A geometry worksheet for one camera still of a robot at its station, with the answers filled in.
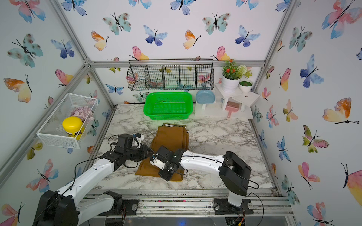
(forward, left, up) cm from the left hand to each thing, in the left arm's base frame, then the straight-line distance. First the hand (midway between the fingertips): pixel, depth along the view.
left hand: (155, 150), depth 82 cm
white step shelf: (+43, -45, -11) cm, 63 cm away
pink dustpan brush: (+43, -56, -10) cm, 72 cm away
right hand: (-12, -5, -5) cm, 14 cm away
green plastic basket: (+49, -3, -12) cm, 50 cm away
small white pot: (+43, -61, +11) cm, 75 cm away
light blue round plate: (+41, -33, +4) cm, 53 cm away
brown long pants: (+14, -8, -7) cm, 18 cm away
